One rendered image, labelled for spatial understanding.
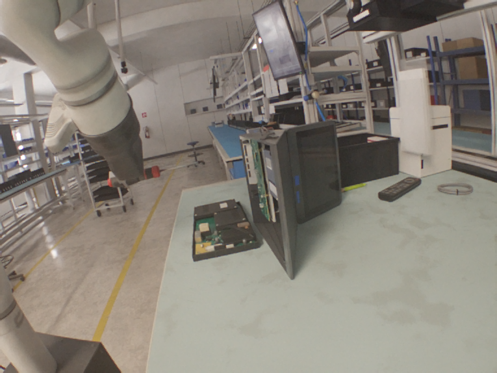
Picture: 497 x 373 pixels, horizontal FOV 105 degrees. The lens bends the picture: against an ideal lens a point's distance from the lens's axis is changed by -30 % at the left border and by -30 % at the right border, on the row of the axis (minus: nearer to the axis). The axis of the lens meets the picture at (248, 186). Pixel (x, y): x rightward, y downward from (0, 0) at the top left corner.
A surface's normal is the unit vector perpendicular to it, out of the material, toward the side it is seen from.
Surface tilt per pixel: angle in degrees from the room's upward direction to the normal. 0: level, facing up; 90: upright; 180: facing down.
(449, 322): 0
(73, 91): 139
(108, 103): 118
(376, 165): 90
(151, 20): 90
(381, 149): 90
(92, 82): 131
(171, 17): 90
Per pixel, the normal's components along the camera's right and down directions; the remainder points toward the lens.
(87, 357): -0.16, -0.95
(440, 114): 0.17, 0.25
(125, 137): 0.83, 0.52
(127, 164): 0.26, 0.68
